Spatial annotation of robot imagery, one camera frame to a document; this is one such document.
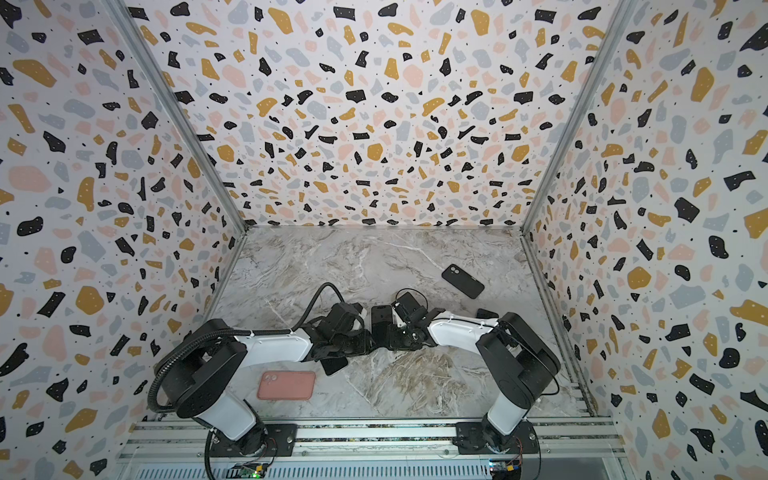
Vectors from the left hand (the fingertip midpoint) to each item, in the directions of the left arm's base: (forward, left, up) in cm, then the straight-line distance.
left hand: (379, 344), depth 87 cm
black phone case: (+25, -29, -4) cm, 38 cm away
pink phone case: (-9, +26, -5) cm, 28 cm away
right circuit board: (-30, -30, -4) cm, 43 cm away
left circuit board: (-29, +30, -3) cm, 42 cm away
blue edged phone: (+11, -35, -4) cm, 37 cm away
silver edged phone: (-4, +14, -6) cm, 16 cm away
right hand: (+1, -1, -1) cm, 2 cm away
